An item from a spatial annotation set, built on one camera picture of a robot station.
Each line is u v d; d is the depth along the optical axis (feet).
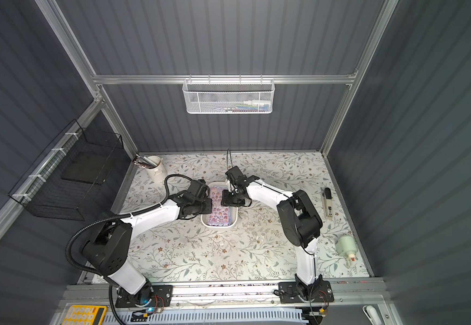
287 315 2.32
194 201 2.34
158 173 3.35
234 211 3.10
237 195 2.31
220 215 2.94
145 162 3.33
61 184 2.35
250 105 3.03
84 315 2.28
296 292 2.40
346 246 2.57
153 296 2.37
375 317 2.22
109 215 1.61
